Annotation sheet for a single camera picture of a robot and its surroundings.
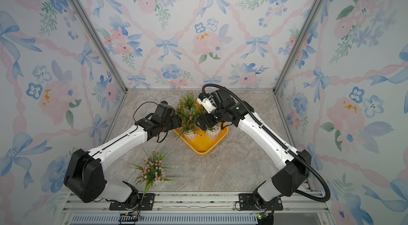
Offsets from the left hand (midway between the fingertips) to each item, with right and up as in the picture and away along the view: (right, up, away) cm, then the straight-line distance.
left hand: (179, 120), depth 86 cm
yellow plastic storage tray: (+12, -14, +2) cm, 19 cm away
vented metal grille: (-3, -43, -16) cm, 46 cm away
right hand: (+12, +5, -8) cm, 15 cm away
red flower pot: (+5, +1, 0) cm, 5 cm away
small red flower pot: (+4, +8, +9) cm, 13 cm away
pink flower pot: (+19, -7, +3) cm, 20 cm away
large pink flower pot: (-8, -20, -19) cm, 29 cm away
